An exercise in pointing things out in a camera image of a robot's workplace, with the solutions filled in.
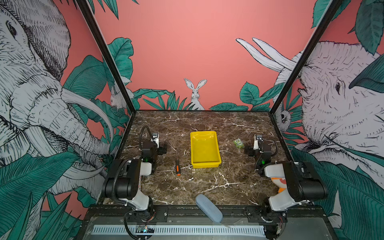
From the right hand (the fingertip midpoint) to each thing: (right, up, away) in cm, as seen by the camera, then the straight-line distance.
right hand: (253, 140), depth 94 cm
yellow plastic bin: (-31, -7, +4) cm, 32 cm away
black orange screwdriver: (-48, -15, -5) cm, 51 cm away
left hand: (-62, +1, 0) cm, 62 cm away
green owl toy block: (-7, -3, +7) cm, 11 cm away
